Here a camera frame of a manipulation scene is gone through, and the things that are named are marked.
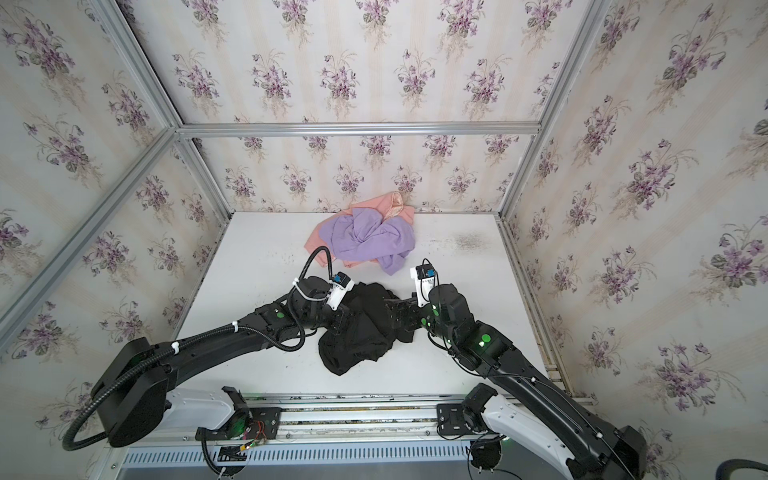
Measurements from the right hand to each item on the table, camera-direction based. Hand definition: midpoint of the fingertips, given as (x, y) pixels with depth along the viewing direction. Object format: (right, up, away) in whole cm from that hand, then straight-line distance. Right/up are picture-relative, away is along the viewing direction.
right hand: (395, 300), depth 72 cm
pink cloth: (+1, +28, +41) cm, 50 cm away
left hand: (-11, -5, +9) cm, 15 cm away
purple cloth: (-10, +17, +32) cm, 38 cm away
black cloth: (-7, -10, +6) cm, 13 cm away
